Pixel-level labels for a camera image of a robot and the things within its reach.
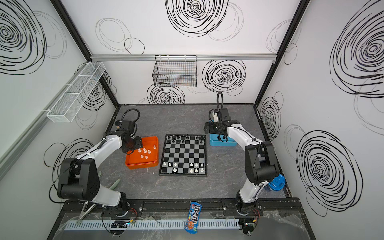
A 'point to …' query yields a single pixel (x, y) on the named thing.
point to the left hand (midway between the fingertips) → (137, 144)
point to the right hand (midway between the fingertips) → (210, 128)
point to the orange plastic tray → (146, 157)
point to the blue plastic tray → (214, 141)
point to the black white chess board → (184, 155)
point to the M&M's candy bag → (191, 225)
